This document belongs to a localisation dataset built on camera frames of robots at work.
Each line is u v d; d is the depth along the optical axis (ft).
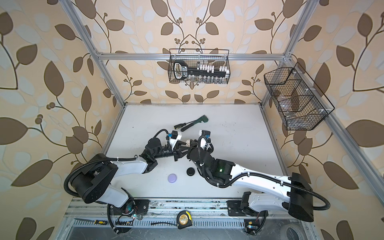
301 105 2.40
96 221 2.31
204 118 3.65
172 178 2.78
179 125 3.45
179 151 2.33
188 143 2.46
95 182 1.44
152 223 2.32
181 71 2.77
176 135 2.27
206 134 1.99
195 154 1.78
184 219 2.27
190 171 2.77
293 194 1.33
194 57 2.95
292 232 2.23
